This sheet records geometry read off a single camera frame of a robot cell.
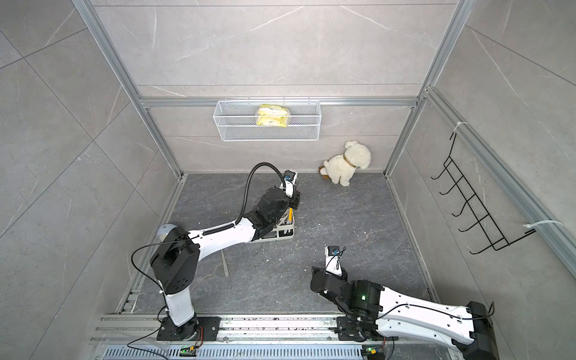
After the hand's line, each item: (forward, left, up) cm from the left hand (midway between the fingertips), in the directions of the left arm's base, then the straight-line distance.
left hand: (297, 179), depth 82 cm
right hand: (-29, -6, -16) cm, 34 cm away
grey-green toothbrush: (-21, +30, -26) cm, 45 cm away
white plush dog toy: (+23, -23, -17) cm, 36 cm away
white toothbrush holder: (-8, +7, -24) cm, 26 cm away
